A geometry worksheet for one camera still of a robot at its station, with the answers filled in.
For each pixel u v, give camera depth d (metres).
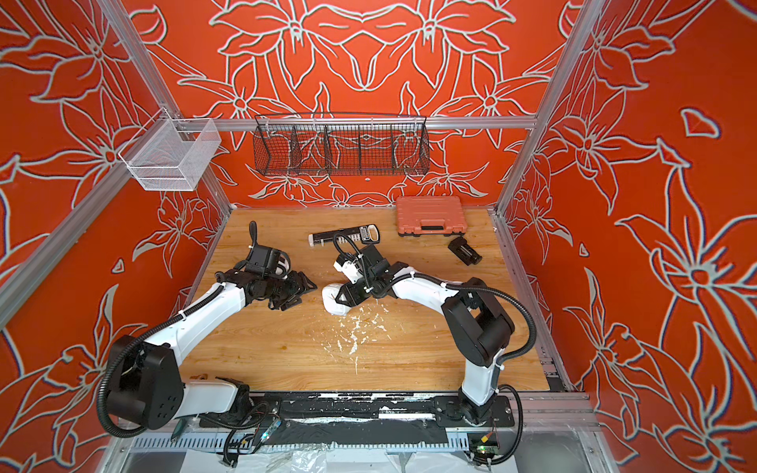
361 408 0.74
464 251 1.04
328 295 0.87
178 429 0.70
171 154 0.92
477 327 0.47
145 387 0.41
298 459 0.67
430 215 1.14
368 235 1.10
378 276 0.69
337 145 1.01
